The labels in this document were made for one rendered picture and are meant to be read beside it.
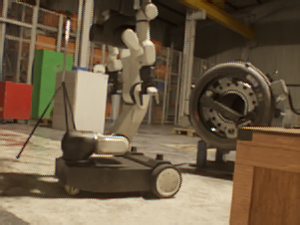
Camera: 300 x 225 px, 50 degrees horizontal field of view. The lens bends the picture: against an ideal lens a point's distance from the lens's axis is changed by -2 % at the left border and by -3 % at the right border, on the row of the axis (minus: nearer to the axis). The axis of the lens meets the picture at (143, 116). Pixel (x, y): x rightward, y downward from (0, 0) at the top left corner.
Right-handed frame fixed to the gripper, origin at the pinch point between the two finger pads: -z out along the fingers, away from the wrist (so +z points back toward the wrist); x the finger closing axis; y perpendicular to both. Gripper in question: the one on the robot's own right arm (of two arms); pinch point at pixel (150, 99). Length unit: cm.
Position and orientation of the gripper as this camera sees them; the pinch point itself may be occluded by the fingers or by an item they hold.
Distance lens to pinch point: 189.4
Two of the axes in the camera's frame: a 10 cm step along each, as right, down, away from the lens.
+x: 8.7, -1.4, 4.7
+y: -4.8, -0.5, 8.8
